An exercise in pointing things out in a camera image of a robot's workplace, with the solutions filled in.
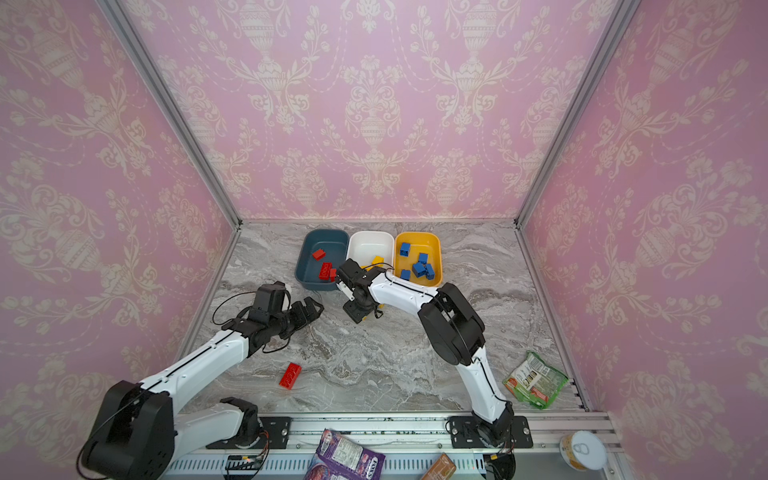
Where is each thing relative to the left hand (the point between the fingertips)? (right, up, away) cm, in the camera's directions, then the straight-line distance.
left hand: (316, 314), depth 87 cm
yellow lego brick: (+17, +15, +19) cm, 29 cm away
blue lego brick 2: (+32, +12, +16) cm, 38 cm away
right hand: (+12, 0, +8) cm, 15 cm away
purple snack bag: (+10, -29, -18) cm, 36 cm away
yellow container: (+32, +16, +23) cm, 42 cm away
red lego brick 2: (+2, +11, +13) cm, 17 cm away
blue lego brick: (+27, +19, +23) cm, 40 cm away
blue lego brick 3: (+35, +10, +16) cm, 40 cm away
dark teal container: (0, +22, +25) cm, 33 cm away
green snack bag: (+62, -17, -5) cm, 64 cm away
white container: (+11, +20, +25) cm, 34 cm away
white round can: (+65, -27, -19) cm, 73 cm away
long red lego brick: (-6, -16, -5) cm, 17 cm away
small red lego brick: (-5, +17, +23) cm, 29 cm away
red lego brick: (-1, +12, +17) cm, 20 cm away
